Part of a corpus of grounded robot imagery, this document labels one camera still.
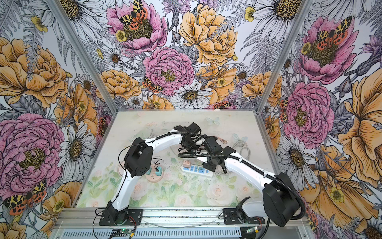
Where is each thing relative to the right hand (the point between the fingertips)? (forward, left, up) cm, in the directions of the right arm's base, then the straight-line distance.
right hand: (209, 164), depth 84 cm
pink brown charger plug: (+1, +13, 0) cm, 13 cm away
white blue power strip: (-1, +6, -5) cm, 8 cm away
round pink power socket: (-5, +32, -5) cm, 33 cm away
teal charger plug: (-4, +28, -2) cm, 28 cm away
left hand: (+8, +8, -5) cm, 13 cm away
